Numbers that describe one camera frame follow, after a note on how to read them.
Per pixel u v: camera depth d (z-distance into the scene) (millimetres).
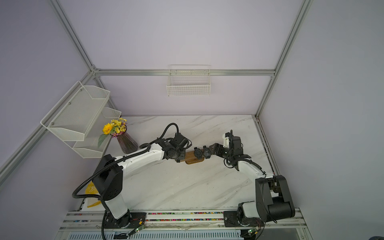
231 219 732
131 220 730
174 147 647
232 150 709
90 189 815
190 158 885
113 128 802
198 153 885
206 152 888
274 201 429
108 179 458
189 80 951
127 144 922
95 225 727
